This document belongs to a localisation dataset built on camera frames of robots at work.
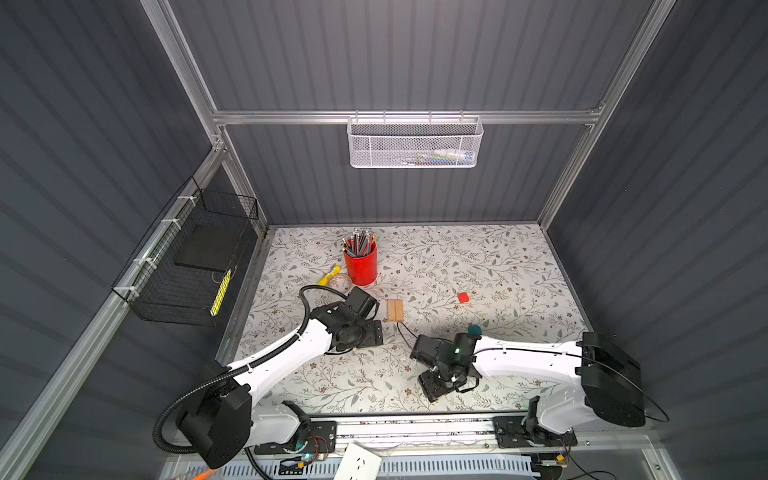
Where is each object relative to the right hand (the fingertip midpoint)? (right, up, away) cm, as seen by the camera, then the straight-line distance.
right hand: (433, 392), depth 79 cm
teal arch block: (+15, +13, +14) cm, 24 cm away
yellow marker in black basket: (-51, +29, -9) cm, 59 cm away
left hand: (-17, +13, +4) cm, 22 cm away
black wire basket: (-62, +33, -6) cm, 71 cm away
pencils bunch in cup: (-22, +40, +18) cm, 49 cm away
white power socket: (-19, -11, -12) cm, 25 cm away
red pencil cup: (-21, +32, +19) cm, 43 cm away
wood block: (-9, +19, +17) cm, 27 cm away
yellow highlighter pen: (-35, +28, +23) cm, 50 cm away
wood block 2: (-11, +19, +17) cm, 28 cm away
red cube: (+13, +22, +21) cm, 33 cm away
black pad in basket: (-60, +39, +1) cm, 72 cm away
